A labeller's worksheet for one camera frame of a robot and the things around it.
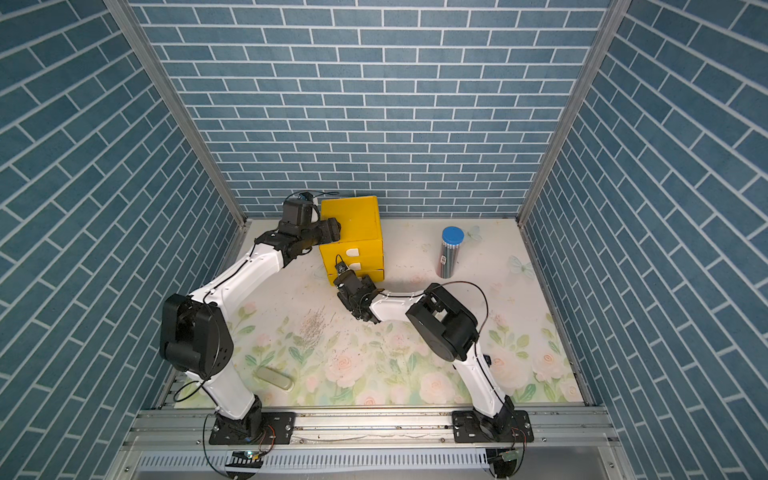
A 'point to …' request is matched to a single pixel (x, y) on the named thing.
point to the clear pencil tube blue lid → (452, 238)
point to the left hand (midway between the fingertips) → (338, 227)
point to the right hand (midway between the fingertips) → (356, 286)
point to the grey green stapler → (274, 377)
